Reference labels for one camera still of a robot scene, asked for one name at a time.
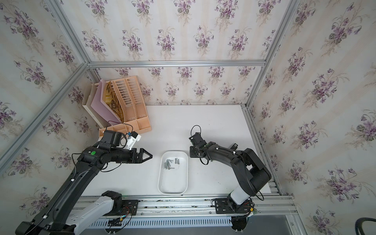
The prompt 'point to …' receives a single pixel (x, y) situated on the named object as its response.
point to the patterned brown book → (112, 101)
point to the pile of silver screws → (167, 164)
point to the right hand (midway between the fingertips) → (194, 152)
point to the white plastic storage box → (173, 173)
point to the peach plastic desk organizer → (130, 101)
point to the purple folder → (99, 105)
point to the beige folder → (87, 105)
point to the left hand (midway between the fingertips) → (147, 157)
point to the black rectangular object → (234, 147)
